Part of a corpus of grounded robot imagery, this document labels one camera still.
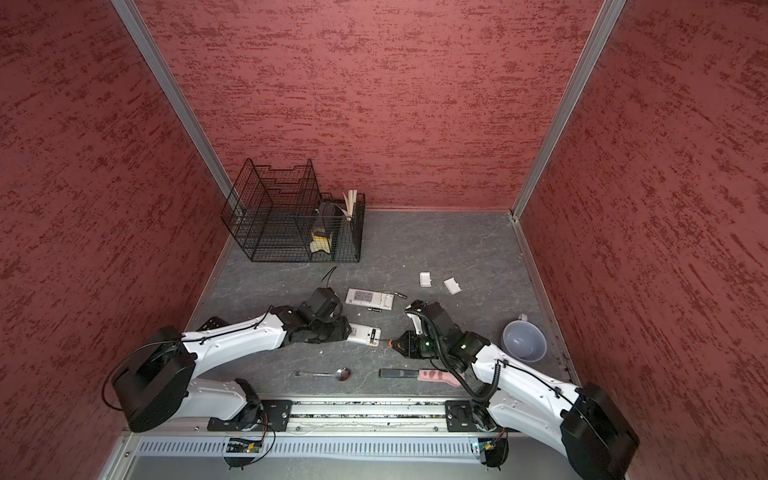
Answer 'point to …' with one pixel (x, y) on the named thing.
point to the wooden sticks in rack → (350, 202)
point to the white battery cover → (452, 285)
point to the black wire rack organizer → (281, 216)
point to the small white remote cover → (425, 279)
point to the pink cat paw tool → (422, 374)
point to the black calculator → (212, 323)
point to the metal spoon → (341, 374)
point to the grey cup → (524, 340)
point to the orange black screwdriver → (393, 343)
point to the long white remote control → (370, 298)
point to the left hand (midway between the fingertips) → (343, 337)
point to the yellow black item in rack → (322, 227)
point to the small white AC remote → (365, 334)
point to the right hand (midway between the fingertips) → (394, 355)
